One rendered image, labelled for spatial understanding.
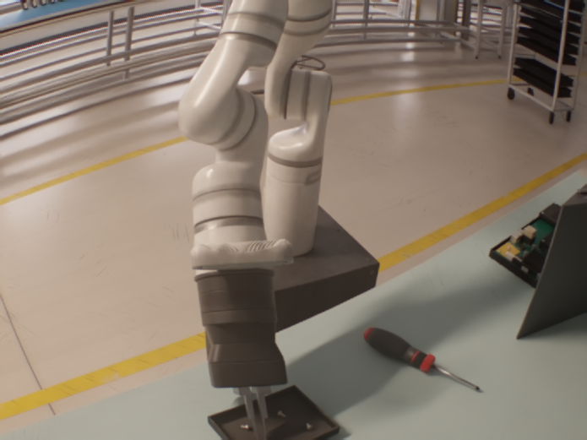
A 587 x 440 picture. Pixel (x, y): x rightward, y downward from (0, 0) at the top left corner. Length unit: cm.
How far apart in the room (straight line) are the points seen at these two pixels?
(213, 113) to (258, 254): 15
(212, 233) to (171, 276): 189
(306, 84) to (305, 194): 20
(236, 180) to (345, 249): 57
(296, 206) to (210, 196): 48
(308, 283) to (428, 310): 32
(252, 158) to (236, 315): 16
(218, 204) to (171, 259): 198
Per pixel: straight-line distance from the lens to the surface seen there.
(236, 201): 60
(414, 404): 67
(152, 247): 265
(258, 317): 58
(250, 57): 64
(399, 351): 70
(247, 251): 55
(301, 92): 98
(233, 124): 63
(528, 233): 98
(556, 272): 75
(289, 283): 106
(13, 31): 352
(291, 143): 103
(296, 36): 86
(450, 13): 745
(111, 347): 216
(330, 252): 114
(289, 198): 106
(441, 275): 87
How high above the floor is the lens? 148
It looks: 32 degrees down
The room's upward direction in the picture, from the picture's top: 6 degrees clockwise
